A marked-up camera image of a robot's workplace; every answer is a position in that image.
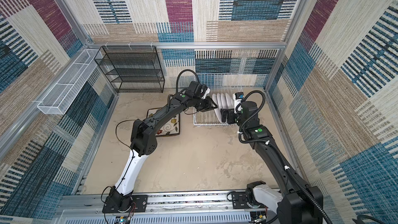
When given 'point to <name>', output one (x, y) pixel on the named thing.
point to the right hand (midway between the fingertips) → (231, 111)
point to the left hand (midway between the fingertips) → (217, 106)
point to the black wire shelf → (132, 69)
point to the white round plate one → (217, 109)
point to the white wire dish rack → (222, 83)
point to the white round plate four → (232, 100)
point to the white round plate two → (219, 101)
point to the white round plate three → (229, 100)
